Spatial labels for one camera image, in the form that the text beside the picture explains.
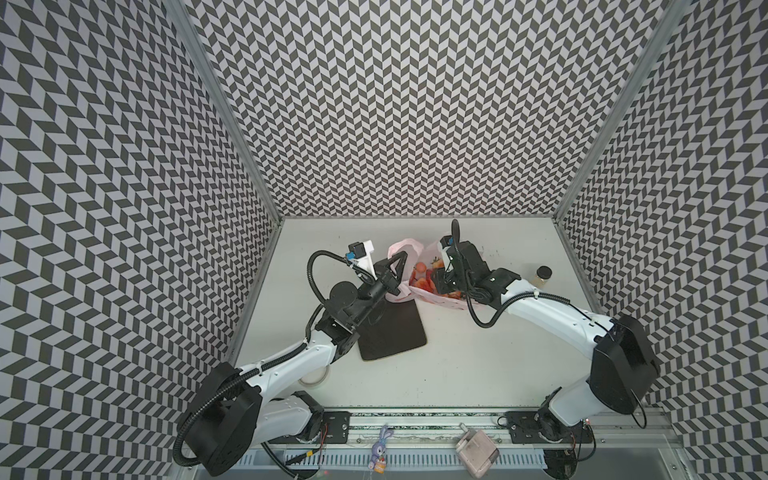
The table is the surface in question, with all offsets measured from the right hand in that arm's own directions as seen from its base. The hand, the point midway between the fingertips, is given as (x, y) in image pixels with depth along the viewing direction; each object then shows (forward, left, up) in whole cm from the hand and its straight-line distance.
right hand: (437, 281), depth 85 cm
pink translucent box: (-39, -5, -8) cm, 41 cm away
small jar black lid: (+5, -34, -5) cm, 35 cm away
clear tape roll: (-22, +34, -11) cm, 43 cm away
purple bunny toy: (-41, +17, -10) cm, 45 cm away
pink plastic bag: (-1, +7, +15) cm, 17 cm away
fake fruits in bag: (+7, +3, -9) cm, 12 cm away
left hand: (-3, +8, +16) cm, 18 cm away
